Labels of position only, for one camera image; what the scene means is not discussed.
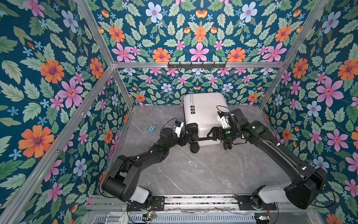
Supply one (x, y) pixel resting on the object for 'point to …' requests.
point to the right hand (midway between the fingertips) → (213, 134)
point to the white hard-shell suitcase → (202, 108)
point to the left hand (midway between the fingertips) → (189, 130)
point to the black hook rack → (197, 66)
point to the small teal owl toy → (152, 128)
